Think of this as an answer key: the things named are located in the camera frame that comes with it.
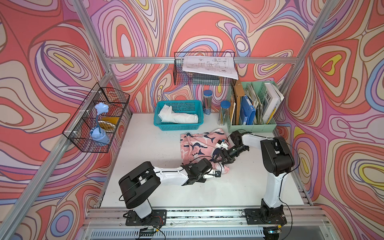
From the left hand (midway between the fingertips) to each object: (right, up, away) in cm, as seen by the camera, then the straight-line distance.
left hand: (205, 168), depth 88 cm
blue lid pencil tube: (+3, +44, +22) cm, 49 cm away
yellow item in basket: (-48, +27, -18) cm, 58 cm away
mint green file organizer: (+40, +53, +16) cm, 68 cm away
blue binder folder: (+29, +35, +8) cm, 46 cm away
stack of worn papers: (+32, +49, +12) cm, 60 cm away
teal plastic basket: (-6, +41, +31) cm, 51 cm away
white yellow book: (+43, +42, +5) cm, 60 cm away
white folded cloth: (-27, +34, +22) cm, 48 cm away
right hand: (+9, +2, 0) cm, 9 cm away
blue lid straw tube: (+15, +32, +17) cm, 39 cm away
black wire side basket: (-57, +25, -15) cm, 64 cm away
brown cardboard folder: (+21, +47, +3) cm, 52 cm away
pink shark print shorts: (-5, +12, +10) cm, 16 cm away
